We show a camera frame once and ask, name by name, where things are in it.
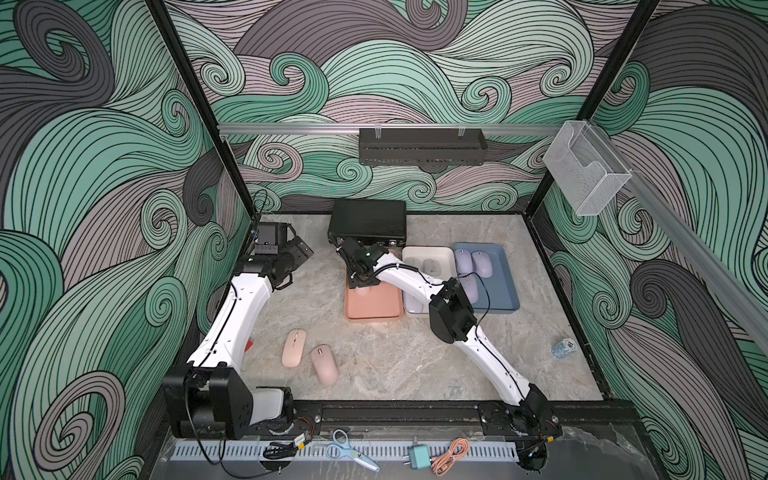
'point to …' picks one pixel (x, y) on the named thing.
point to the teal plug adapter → (419, 456)
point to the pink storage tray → (378, 302)
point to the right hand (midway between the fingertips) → (355, 282)
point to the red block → (248, 345)
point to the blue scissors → (342, 447)
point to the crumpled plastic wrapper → (562, 349)
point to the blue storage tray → (498, 294)
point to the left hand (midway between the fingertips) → (295, 252)
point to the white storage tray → (444, 254)
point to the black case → (383, 221)
